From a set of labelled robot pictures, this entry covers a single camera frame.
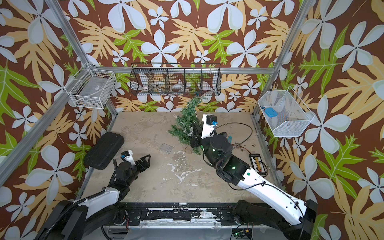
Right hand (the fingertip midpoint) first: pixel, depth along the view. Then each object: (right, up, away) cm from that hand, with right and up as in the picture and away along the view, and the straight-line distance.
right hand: (191, 123), depth 62 cm
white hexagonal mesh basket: (+55, +5, +17) cm, 57 cm away
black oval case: (-55, -16, +29) cm, 64 cm away
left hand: (-27, -18, +26) cm, 41 cm away
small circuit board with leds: (+25, -55, +12) cm, 62 cm away
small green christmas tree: (-3, +1, +10) cm, 10 cm away
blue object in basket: (+47, +8, +24) cm, 53 cm away
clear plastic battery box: (-17, -15, +36) cm, 43 cm away
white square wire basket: (-59, +22, +24) cm, 67 cm away
